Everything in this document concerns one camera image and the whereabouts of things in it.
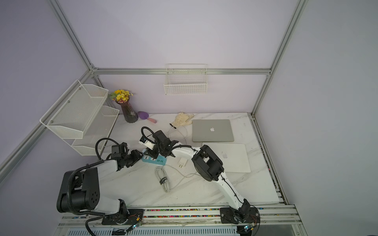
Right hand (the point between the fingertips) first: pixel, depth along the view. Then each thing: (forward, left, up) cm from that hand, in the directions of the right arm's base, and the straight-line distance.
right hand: (148, 151), depth 93 cm
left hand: (-2, +5, -4) cm, 7 cm away
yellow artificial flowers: (+31, +19, +20) cm, 42 cm away
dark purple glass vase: (+30, +19, +2) cm, 36 cm away
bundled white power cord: (-15, -10, -3) cm, 18 cm away
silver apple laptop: (+20, -43, -5) cm, 48 cm away
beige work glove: (+31, -20, -4) cm, 38 cm away
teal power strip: (-6, -8, -2) cm, 10 cm away
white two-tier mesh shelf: (+11, +37, +20) cm, 44 cm away
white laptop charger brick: (-7, -22, -3) cm, 23 cm away
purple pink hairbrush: (+36, +11, -4) cm, 38 cm away
